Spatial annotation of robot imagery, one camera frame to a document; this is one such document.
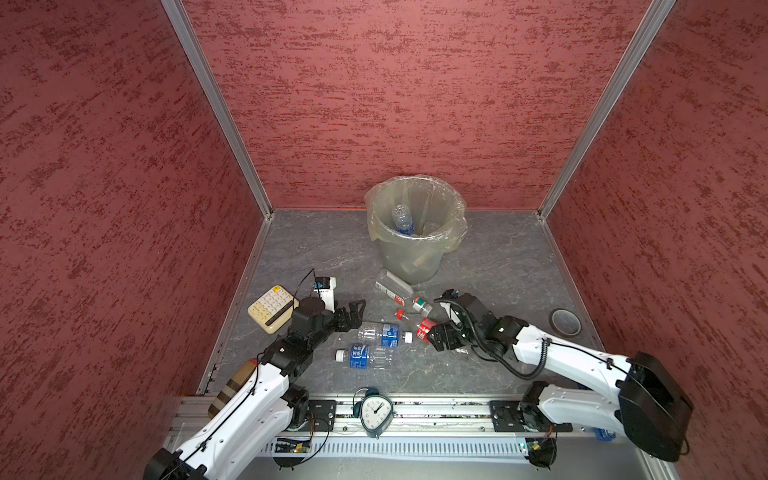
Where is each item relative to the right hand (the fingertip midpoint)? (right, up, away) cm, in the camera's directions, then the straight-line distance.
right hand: (439, 339), depth 82 cm
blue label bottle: (-10, +35, +17) cm, 40 cm away
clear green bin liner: (-6, +35, +18) cm, 40 cm away
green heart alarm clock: (-18, -14, -11) cm, 25 cm away
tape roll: (+42, +2, +10) cm, 43 cm away
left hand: (-25, +9, -1) cm, 27 cm away
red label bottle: (-4, +3, +1) cm, 5 cm away
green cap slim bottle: (-5, +8, +8) cm, 12 cm away
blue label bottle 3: (-22, -3, -4) cm, 23 cm away
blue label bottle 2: (-15, +1, 0) cm, 15 cm away
